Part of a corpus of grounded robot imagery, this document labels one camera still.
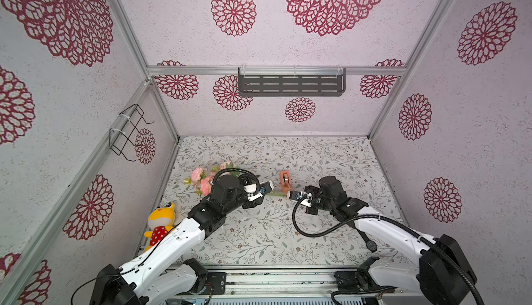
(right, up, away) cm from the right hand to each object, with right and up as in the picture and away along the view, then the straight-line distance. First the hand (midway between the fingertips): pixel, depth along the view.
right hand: (295, 192), depth 82 cm
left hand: (-14, +5, -6) cm, 16 cm away
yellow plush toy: (-53, -11, -1) cm, 54 cm away
